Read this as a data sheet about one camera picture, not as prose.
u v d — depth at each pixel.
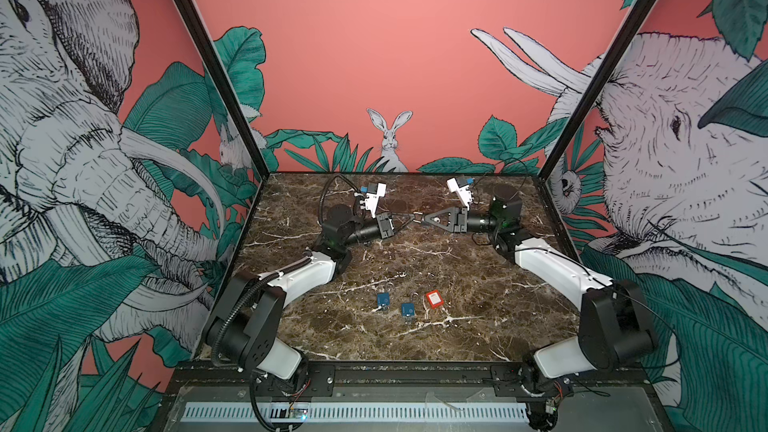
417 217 0.74
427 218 0.73
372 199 0.72
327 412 0.70
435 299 0.87
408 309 0.84
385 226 0.69
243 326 0.44
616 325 0.44
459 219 0.69
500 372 0.76
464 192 0.73
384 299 0.88
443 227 0.71
